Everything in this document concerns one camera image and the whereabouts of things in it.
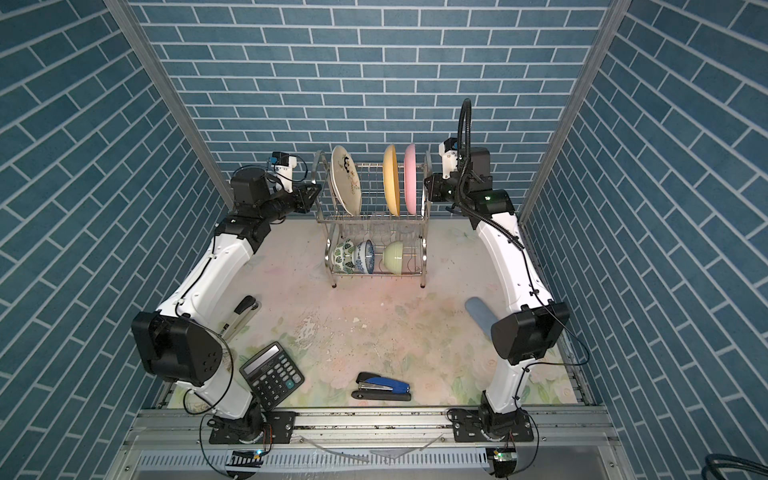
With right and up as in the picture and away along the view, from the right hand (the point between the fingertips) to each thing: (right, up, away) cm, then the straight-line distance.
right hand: (425, 176), depth 78 cm
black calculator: (-42, -54, +3) cm, 68 cm away
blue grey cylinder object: (+19, -40, +16) cm, 47 cm away
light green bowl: (-9, -22, +14) cm, 28 cm away
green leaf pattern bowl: (-25, -22, +15) cm, 37 cm away
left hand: (-28, -2, 0) cm, 28 cm away
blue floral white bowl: (-18, -22, +14) cm, 32 cm away
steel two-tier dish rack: (-15, -8, +27) cm, 32 cm away
